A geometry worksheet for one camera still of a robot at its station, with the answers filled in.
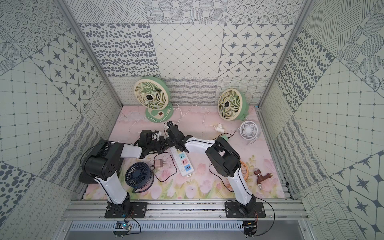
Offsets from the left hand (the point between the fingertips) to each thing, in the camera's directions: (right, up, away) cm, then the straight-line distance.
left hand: (172, 140), depth 95 cm
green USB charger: (+35, +1, +7) cm, 36 cm away
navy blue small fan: (-14, -16, -19) cm, 28 cm away
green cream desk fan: (+40, +24, +6) cm, 47 cm away
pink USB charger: (-7, -12, -7) cm, 16 cm away
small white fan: (+50, +6, +1) cm, 50 cm away
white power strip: (+8, -12, -7) cm, 15 cm away
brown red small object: (+52, -20, -11) cm, 57 cm away
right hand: (0, +2, +2) cm, 3 cm away
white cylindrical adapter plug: (+32, +7, +9) cm, 34 cm away
